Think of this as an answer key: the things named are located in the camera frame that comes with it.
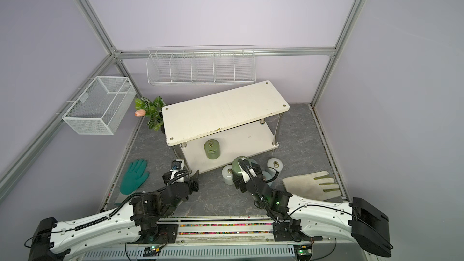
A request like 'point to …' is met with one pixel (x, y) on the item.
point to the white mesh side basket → (99, 108)
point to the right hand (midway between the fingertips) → (241, 166)
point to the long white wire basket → (232, 64)
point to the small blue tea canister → (268, 176)
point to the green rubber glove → (134, 176)
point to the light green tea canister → (236, 169)
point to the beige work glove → (305, 185)
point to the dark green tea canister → (212, 149)
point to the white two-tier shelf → (245, 121)
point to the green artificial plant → (153, 110)
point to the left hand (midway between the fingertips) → (189, 172)
